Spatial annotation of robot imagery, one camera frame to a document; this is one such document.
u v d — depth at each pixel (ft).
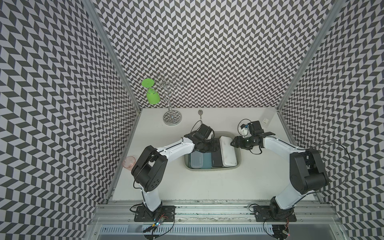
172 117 4.38
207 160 2.97
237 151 3.02
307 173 1.52
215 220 2.37
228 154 3.02
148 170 1.52
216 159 2.92
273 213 2.17
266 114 3.71
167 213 2.36
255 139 2.26
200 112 3.79
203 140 2.27
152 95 3.27
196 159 2.84
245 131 2.80
